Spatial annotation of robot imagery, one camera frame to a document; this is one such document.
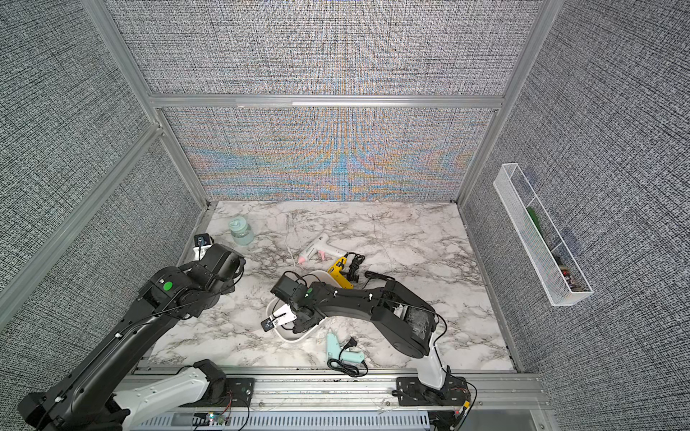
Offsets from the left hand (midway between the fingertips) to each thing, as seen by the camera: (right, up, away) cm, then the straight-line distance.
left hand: (224, 273), depth 70 cm
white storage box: (+14, -21, +13) cm, 28 cm away
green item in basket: (+83, +14, +2) cm, 84 cm away
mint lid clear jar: (-8, +11, +30) cm, 33 cm away
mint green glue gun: (+33, -28, +9) cm, 44 cm away
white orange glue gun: (+15, -12, +4) cm, 20 cm away
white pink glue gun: (+23, +5, +32) cm, 40 cm away
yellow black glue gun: (+29, -4, +26) cm, 39 cm away
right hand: (+14, -9, +17) cm, 24 cm away
